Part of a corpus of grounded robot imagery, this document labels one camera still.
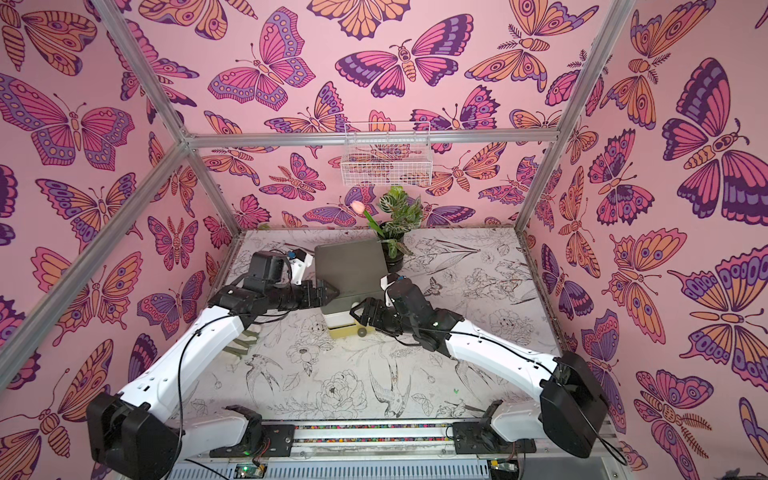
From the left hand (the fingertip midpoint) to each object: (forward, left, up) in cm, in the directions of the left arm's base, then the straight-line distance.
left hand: (331, 291), depth 78 cm
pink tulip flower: (+26, -6, +7) cm, 27 cm away
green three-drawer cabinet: (+8, -6, -1) cm, 10 cm away
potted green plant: (+24, -19, +5) cm, 31 cm away
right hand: (-8, -6, -1) cm, 10 cm away
